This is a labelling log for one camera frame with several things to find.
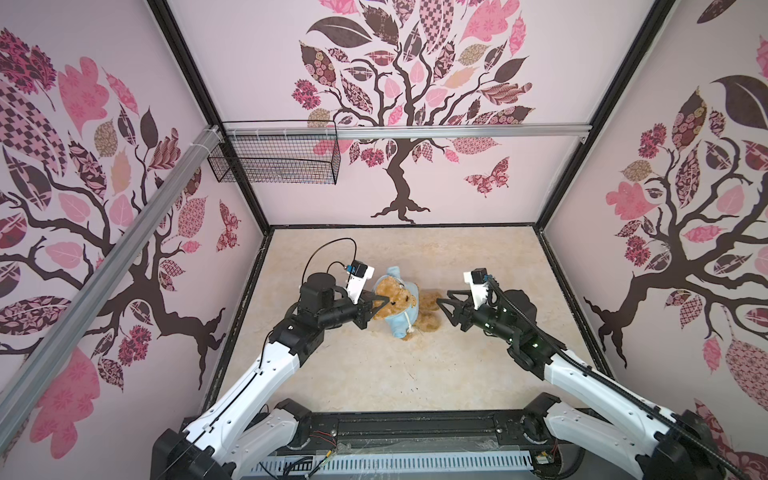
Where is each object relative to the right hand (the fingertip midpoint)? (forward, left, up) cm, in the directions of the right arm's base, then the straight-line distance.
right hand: (445, 293), depth 74 cm
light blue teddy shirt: (-6, +11, -7) cm, 14 cm away
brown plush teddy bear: (-3, +12, +1) cm, 12 cm away
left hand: (-3, +15, 0) cm, 15 cm away
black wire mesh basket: (+69, +60, -4) cm, 92 cm away
